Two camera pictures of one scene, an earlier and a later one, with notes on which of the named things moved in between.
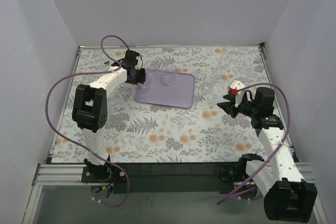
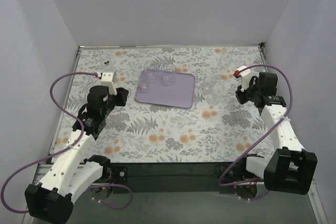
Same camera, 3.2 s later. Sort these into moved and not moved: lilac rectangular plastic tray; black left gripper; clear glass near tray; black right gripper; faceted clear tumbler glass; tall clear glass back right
Moved: black right gripper; black left gripper
Not moved: lilac rectangular plastic tray; clear glass near tray; tall clear glass back right; faceted clear tumbler glass
